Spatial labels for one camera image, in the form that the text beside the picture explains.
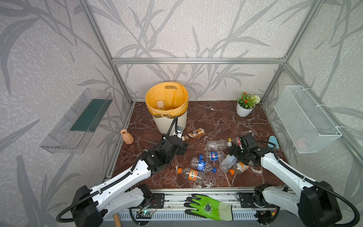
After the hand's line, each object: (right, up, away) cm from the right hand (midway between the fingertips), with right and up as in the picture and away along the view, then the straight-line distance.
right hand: (231, 149), depth 87 cm
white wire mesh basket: (+29, +16, -23) cm, 40 cm away
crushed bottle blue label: (-19, -8, -4) cm, 21 cm away
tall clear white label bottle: (-3, -6, -4) cm, 8 cm away
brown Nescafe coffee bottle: (-23, +9, +9) cm, 26 cm away
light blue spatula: (+31, +5, +9) cm, 33 cm away
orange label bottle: (+4, -11, -3) cm, 11 cm away
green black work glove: (-16, -25, -16) cm, 34 cm away
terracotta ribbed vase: (-66, +7, +3) cm, 66 cm away
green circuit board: (-50, -30, -15) cm, 60 cm away
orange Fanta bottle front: (-25, -11, -10) cm, 29 cm away
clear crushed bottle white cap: (-9, +2, +5) cm, 10 cm away
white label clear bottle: (-46, +29, +6) cm, 54 cm away
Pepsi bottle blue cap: (-9, -4, -2) cm, 10 cm away
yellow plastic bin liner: (-36, +35, +13) cm, 52 cm away
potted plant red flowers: (+14, +30, +13) cm, 35 cm away
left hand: (-32, +11, -9) cm, 34 cm away
